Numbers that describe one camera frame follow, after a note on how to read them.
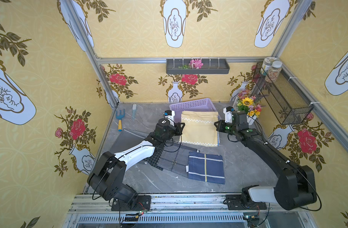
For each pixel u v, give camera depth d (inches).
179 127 29.3
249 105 37.1
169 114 29.5
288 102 32.2
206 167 33.8
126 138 39.6
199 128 32.4
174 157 35.4
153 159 34.8
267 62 33.5
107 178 17.0
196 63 34.6
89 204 29.8
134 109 46.0
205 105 46.2
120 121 42.2
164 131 25.7
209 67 36.2
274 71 31.4
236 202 28.8
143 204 28.7
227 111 30.1
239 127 25.1
